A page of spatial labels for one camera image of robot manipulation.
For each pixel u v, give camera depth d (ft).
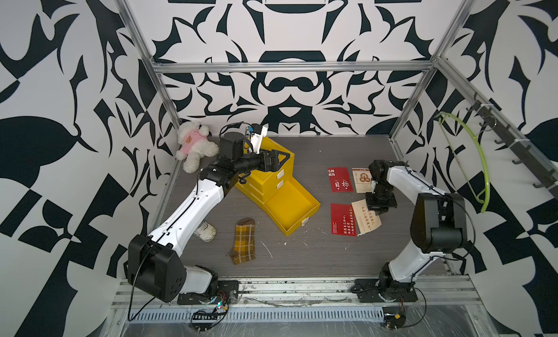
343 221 2.99
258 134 2.18
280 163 2.23
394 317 2.32
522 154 1.82
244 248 2.72
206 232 2.77
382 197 2.53
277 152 2.15
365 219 2.94
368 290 2.39
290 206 3.08
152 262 1.32
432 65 2.99
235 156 1.95
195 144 3.45
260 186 2.54
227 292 2.44
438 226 1.56
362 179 3.41
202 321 2.37
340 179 3.36
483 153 2.25
